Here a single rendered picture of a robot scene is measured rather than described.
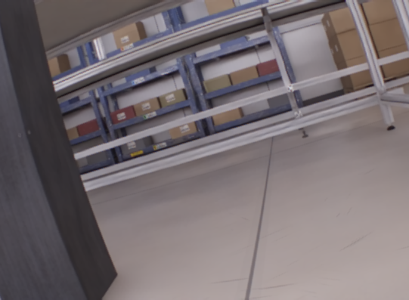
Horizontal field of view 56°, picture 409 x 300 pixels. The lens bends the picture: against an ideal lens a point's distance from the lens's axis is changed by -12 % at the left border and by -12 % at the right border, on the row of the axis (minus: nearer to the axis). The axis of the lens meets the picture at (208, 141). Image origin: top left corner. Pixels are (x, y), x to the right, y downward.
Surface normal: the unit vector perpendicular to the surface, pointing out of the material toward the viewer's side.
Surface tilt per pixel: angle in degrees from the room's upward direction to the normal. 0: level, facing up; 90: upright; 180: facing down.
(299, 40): 90
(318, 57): 90
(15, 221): 90
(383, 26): 90
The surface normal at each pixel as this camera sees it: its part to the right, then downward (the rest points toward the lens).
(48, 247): -0.05, 0.08
